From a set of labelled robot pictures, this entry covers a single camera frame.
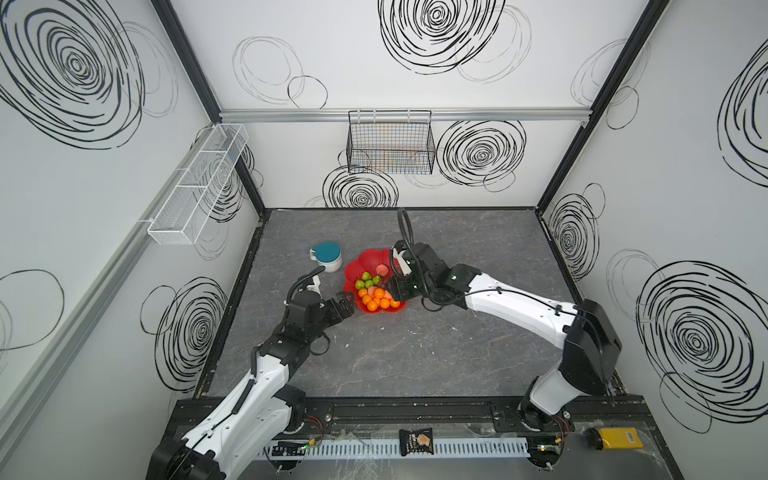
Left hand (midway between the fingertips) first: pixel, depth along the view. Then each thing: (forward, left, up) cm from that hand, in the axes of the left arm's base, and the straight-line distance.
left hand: (344, 298), depth 83 cm
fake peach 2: (+7, -7, -8) cm, 13 cm away
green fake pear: (+10, -2, -9) cm, 13 cm away
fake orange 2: (+4, -5, -8) cm, 11 cm away
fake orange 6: (+3, -14, -8) cm, 17 cm away
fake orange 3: (+6, -9, -6) cm, 12 cm away
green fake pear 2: (+10, -8, -7) cm, 15 cm away
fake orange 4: (+2, -7, -7) cm, 10 cm away
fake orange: (+7, -4, -9) cm, 12 cm away
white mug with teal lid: (+19, +9, -6) cm, 22 cm away
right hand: (+2, -13, +4) cm, 14 cm away
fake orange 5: (+2, -11, -7) cm, 13 cm away
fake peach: (+16, -9, -9) cm, 21 cm away
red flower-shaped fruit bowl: (+17, -5, -7) cm, 19 cm away
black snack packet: (-32, -20, -9) cm, 39 cm away
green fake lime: (+13, -4, -10) cm, 17 cm away
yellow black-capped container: (-29, -66, -8) cm, 72 cm away
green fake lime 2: (+10, -6, -10) cm, 15 cm away
